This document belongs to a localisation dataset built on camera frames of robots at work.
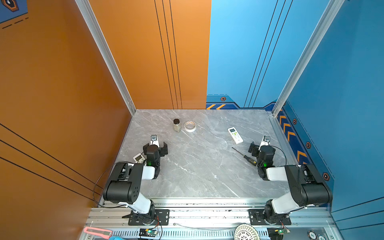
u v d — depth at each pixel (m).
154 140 0.80
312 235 0.68
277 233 0.70
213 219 0.76
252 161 0.91
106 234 0.69
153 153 0.72
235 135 1.05
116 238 0.66
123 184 0.46
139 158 0.92
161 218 0.74
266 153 0.70
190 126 1.11
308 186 0.45
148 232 0.71
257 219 0.72
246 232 0.68
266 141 0.79
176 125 1.02
